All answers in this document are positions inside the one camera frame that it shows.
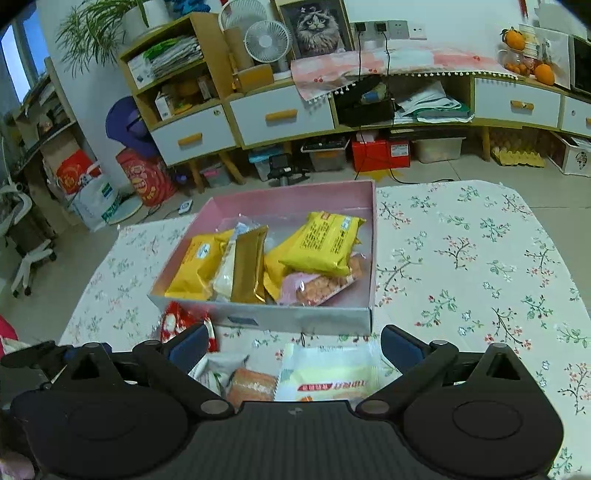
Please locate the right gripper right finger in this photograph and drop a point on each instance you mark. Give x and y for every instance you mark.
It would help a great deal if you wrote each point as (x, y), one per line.
(403, 350)

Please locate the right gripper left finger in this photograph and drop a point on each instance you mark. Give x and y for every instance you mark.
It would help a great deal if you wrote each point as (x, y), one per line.
(186, 349)

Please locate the white newsprint snack pack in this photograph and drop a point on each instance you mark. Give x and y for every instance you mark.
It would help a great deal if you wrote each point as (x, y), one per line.
(216, 370)

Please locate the clear white cracker pack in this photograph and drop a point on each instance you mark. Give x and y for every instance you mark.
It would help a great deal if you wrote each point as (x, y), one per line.
(223, 279)

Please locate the pink cookie bag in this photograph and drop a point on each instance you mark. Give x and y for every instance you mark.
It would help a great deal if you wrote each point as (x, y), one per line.
(303, 289)

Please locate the red candy wrapper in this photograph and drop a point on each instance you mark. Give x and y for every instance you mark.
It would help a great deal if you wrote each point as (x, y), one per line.
(175, 319)

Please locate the pale yellow snack bag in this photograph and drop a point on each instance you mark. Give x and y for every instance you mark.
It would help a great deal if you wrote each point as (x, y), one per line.
(328, 373)

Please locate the orange wafer pack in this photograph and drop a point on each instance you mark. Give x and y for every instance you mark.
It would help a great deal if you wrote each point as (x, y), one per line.
(248, 385)

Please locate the yellow waffle snack pack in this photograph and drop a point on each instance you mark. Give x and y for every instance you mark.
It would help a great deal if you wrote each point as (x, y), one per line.
(193, 279)

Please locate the gold foil snack bar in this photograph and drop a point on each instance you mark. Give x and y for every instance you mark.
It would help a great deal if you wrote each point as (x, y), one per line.
(247, 283)

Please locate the floral tablecloth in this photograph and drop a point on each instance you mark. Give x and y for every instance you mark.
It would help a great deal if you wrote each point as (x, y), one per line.
(467, 262)

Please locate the yellow crinkled snack pack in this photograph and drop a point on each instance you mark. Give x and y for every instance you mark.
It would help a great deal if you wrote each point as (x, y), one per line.
(274, 270)

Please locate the yellow printed snack pack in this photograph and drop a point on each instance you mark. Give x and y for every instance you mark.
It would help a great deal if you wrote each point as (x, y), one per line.
(324, 244)

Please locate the pink and silver cardboard box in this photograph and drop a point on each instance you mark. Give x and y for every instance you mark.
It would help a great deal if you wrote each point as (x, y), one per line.
(284, 210)

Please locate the white office chair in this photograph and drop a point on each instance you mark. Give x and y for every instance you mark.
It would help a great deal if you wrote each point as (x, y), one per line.
(19, 226)

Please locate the red patterned bag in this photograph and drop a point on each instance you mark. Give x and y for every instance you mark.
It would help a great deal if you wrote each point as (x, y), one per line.
(147, 175)

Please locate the red box under cabinet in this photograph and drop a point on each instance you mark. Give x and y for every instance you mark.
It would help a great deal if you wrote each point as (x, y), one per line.
(381, 155)

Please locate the yellow egg tray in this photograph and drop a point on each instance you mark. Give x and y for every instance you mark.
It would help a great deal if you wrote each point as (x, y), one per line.
(518, 158)

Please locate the wooden cabinet with drawers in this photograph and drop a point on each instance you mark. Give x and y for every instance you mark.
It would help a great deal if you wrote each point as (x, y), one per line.
(275, 113)

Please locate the black bag on shelf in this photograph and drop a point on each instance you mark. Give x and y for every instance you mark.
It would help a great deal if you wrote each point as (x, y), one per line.
(365, 102)

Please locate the pink checkered cloth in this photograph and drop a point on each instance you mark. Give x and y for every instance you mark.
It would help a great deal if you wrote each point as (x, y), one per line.
(319, 76)

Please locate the white desk fan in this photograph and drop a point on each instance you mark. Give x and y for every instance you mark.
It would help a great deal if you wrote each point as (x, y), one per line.
(269, 42)

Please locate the green potted plant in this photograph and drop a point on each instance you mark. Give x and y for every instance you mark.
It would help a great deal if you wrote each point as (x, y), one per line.
(94, 32)

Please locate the orange fruit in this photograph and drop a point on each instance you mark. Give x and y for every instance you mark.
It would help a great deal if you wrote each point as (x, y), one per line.
(514, 39)

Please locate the framed cat picture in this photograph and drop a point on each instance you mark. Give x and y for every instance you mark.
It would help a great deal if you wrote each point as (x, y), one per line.
(318, 27)

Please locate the white microwave oven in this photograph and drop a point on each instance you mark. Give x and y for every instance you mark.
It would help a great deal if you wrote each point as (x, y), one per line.
(565, 44)

